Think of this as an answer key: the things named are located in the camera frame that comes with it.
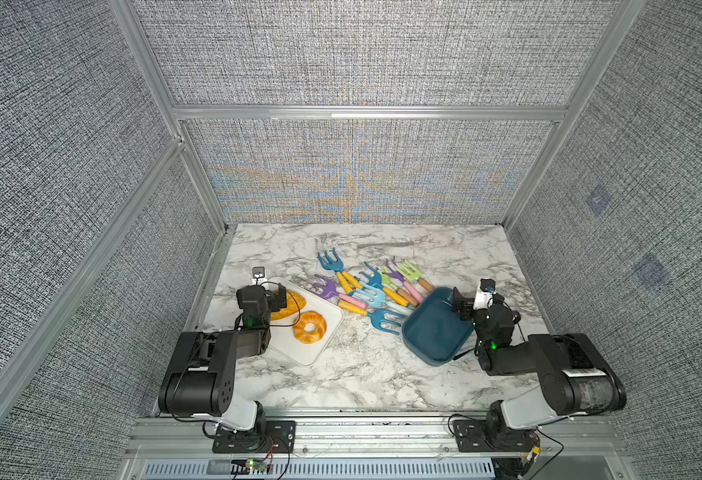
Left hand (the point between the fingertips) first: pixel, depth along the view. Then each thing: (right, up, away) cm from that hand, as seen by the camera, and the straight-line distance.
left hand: (268, 282), depth 93 cm
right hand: (+63, +1, -4) cm, 63 cm away
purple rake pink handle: (+20, -4, +7) cm, 22 cm away
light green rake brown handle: (+48, +2, +12) cm, 49 cm away
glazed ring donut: (+12, -16, -4) cm, 20 cm away
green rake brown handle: (+39, -1, +10) cm, 40 cm away
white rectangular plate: (+6, -18, -3) cm, 19 cm away
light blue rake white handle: (+36, -6, +4) cm, 36 cm away
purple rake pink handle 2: (+43, +1, +11) cm, 44 cm away
